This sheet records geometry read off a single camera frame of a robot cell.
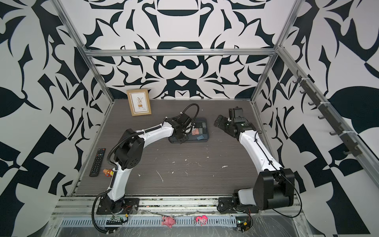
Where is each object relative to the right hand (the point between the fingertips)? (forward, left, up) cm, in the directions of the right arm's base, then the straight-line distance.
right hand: (220, 121), depth 86 cm
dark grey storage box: (+4, +11, -17) cm, 21 cm away
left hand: (+2, +23, -14) cm, 27 cm away
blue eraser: (0, +11, -17) cm, 20 cm away
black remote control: (-14, +72, -15) cm, 75 cm away
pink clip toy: (-45, +12, -16) cm, 49 cm away
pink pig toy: (-45, +28, -14) cm, 55 cm away
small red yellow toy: (-24, +62, -13) cm, 68 cm away
